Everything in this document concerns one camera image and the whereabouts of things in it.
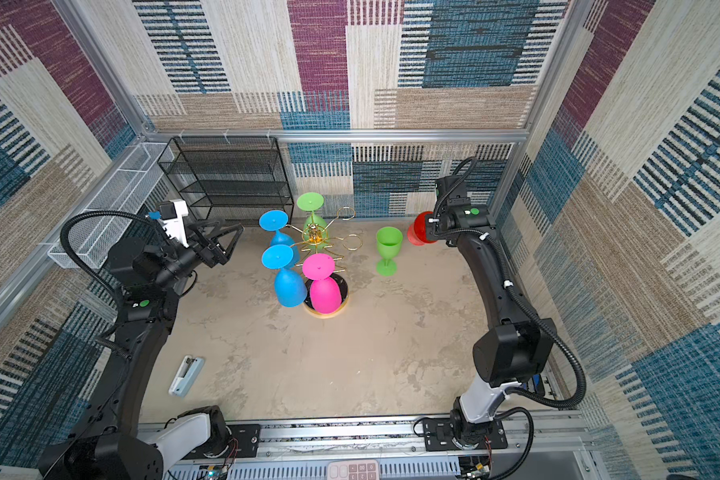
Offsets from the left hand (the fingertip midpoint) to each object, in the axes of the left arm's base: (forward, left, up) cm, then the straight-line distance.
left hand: (231, 221), depth 66 cm
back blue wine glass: (+9, -6, -9) cm, 14 cm away
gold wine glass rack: (+29, -25, -41) cm, 56 cm away
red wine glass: (+6, -43, -11) cm, 45 cm away
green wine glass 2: (+5, -17, -8) cm, 19 cm away
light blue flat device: (-21, +20, -38) cm, 48 cm away
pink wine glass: (-8, -19, -17) cm, 27 cm away
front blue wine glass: (-5, -10, -19) cm, 22 cm away
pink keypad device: (-42, -26, -38) cm, 62 cm away
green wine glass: (+17, -37, -27) cm, 49 cm away
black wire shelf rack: (+44, +19, -19) cm, 51 cm away
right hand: (+8, -50, -12) cm, 52 cm away
